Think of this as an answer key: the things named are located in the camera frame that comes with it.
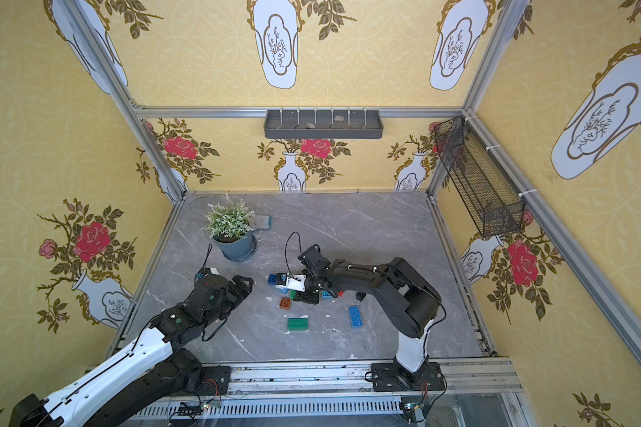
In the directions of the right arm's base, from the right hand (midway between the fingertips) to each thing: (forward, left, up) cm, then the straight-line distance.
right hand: (297, 294), depth 90 cm
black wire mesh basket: (+24, -61, +25) cm, 69 cm away
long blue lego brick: (-7, -19, +1) cm, 21 cm away
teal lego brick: (-4, -10, +10) cm, 15 cm away
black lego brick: (0, -21, 0) cm, 22 cm away
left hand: (-2, +13, +10) cm, 16 cm away
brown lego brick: (-4, +4, +1) cm, 5 cm away
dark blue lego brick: (+5, +9, +1) cm, 10 cm away
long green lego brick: (-10, -1, 0) cm, 10 cm away
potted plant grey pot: (+16, +23, +18) cm, 33 cm away
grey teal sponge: (+30, +17, +1) cm, 35 cm away
